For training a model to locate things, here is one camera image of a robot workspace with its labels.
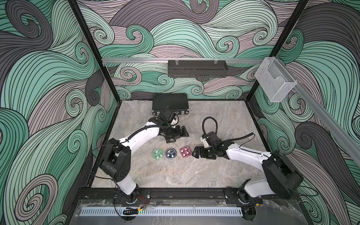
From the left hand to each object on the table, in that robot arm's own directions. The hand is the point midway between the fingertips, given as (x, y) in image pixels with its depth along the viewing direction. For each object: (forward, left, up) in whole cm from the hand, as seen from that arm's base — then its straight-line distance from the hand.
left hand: (183, 136), depth 82 cm
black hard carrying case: (+38, +4, -11) cm, 40 cm away
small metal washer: (+34, -9, -13) cm, 38 cm away
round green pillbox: (-6, +16, -13) cm, 22 cm away
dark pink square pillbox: (-4, -2, -13) cm, 14 cm away
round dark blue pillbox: (-6, +8, -13) cm, 16 cm away
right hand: (-8, -9, -11) cm, 16 cm away
